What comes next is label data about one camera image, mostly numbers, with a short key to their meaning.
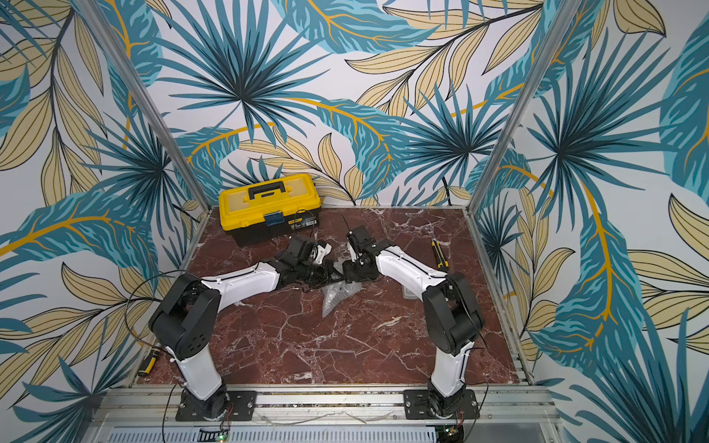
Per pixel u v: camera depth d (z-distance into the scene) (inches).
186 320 18.7
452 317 18.9
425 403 28.7
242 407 28.9
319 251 33.9
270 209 38.5
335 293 33.4
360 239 28.8
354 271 31.7
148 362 30.8
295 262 28.8
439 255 40.7
